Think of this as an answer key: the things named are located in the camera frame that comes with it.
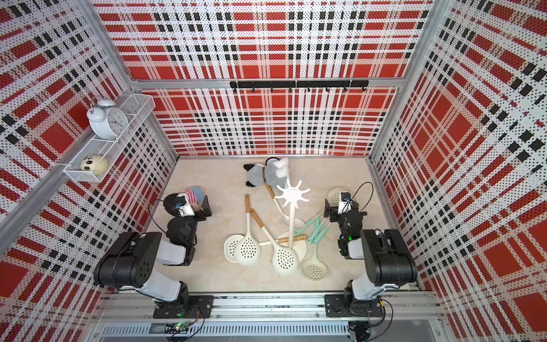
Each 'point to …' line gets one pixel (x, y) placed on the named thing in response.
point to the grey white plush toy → (275, 172)
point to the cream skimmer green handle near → (315, 268)
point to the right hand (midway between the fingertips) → (339, 197)
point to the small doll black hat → (205, 211)
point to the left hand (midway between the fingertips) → (199, 197)
